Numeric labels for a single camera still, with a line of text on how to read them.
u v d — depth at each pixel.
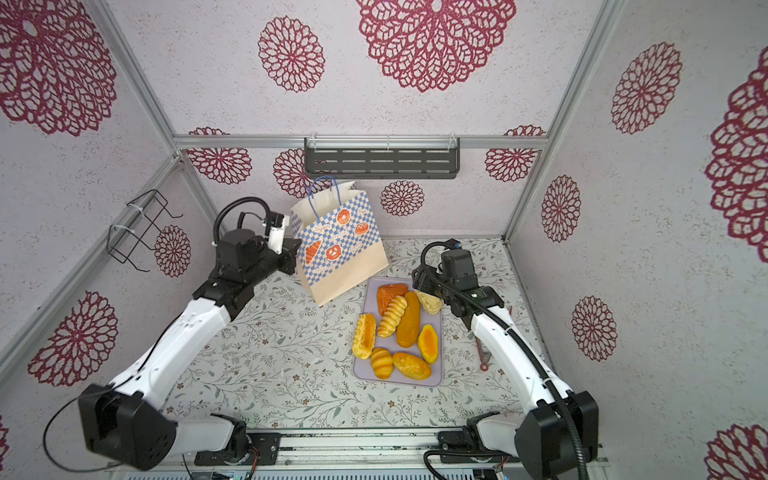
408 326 0.90
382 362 0.85
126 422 0.39
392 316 0.92
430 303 0.97
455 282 0.59
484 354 0.89
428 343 0.89
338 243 0.86
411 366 0.83
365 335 0.89
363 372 0.86
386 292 1.00
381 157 0.95
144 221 0.80
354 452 0.75
